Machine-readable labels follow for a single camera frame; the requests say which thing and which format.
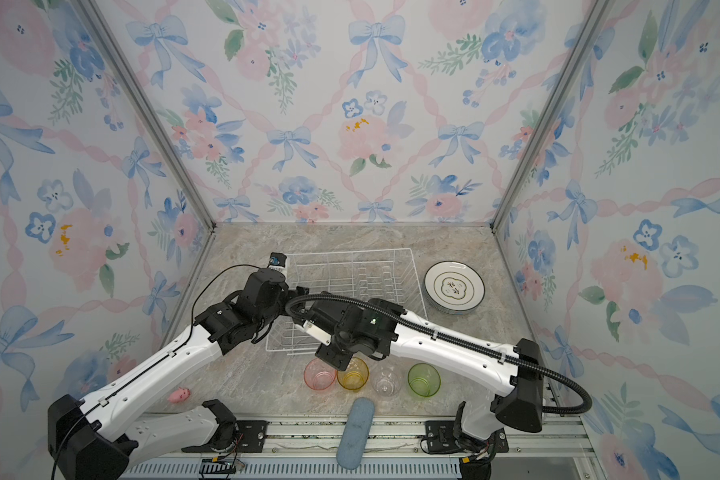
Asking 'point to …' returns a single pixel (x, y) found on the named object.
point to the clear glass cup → (387, 380)
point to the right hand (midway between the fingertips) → (326, 346)
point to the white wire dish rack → (384, 274)
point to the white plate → (453, 287)
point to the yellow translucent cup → (355, 375)
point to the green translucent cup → (424, 380)
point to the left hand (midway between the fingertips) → (295, 286)
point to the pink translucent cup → (319, 375)
